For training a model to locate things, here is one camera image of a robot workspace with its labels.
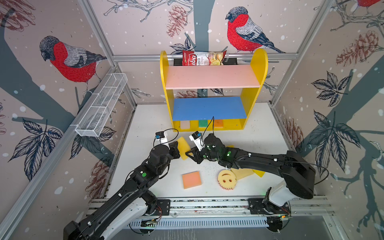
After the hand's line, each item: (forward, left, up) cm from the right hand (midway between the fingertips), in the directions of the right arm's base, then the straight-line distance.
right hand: (185, 155), depth 77 cm
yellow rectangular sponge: (+2, +1, +4) cm, 5 cm away
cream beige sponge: (-3, -31, -13) cm, 34 cm away
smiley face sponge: (-8, -22, -12) cm, 26 cm away
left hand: (+3, +3, +8) cm, 9 cm away
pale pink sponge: (+28, +4, -10) cm, 30 cm away
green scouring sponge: (+30, -9, -11) cm, 33 cm away
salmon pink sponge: (-8, -3, -13) cm, 16 cm away
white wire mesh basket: (+8, +44, +19) cm, 48 cm away
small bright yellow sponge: (+14, -27, -13) cm, 33 cm away
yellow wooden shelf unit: (+31, -14, 0) cm, 34 cm away
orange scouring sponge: (+32, -20, -13) cm, 40 cm away
